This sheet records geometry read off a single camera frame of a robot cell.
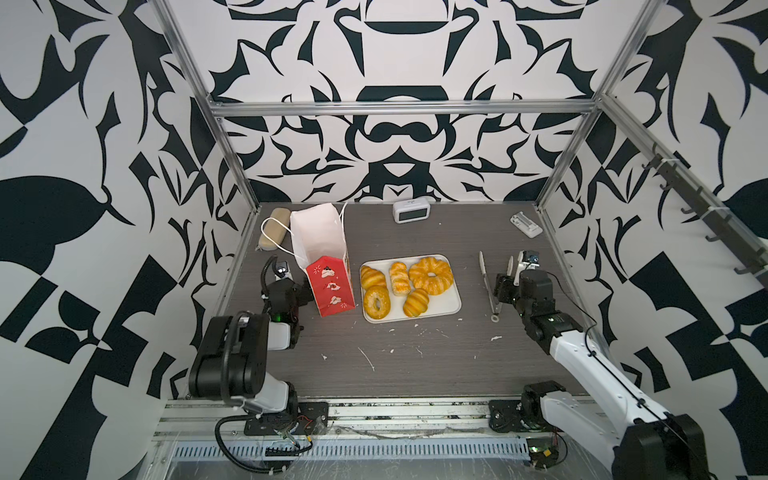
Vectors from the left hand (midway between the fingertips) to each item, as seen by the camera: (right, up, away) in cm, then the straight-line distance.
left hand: (288, 276), depth 92 cm
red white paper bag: (+10, +9, +4) cm, 14 cm away
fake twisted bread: (+34, -2, +3) cm, 34 cm away
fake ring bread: (+45, 0, +7) cm, 45 cm away
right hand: (+65, +2, -8) cm, 65 cm away
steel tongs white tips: (+58, -5, -15) cm, 60 cm away
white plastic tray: (+49, -9, +2) cm, 50 cm away
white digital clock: (+39, +22, +18) cm, 48 cm away
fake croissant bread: (+25, 0, +2) cm, 25 cm away
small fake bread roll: (+38, -7, -3) cm, 39 cm away
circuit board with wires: (+67, -38, -21) cm, 80 cm away
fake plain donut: (+27, -7, -2) cm, 28 cm away
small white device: (+82, +17, +20) cm, 86 cm away
